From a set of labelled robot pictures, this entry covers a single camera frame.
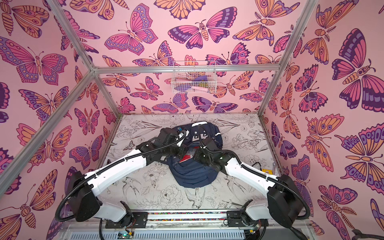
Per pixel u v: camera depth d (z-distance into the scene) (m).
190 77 0.97
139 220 0.73
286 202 0.41
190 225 0.73
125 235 0.72
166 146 0.53
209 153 0.62
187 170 0.81
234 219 0.73
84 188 0.42
